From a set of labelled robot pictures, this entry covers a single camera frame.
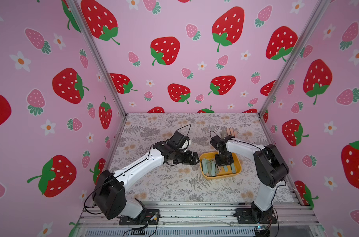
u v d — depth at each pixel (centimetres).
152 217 72
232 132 110
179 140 63
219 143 72
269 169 49
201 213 76
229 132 110
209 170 88
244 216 73
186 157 70
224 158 80
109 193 41
